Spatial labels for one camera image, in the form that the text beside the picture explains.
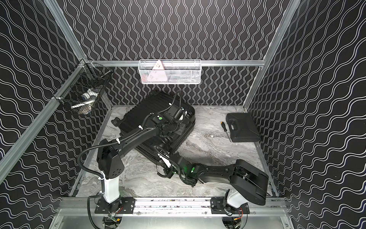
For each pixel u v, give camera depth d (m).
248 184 0.43
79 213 0.74
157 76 0.91
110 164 0.47
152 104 0.92
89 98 0.86
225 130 1.05
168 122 0.62
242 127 1.00
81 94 0.92
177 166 0.60
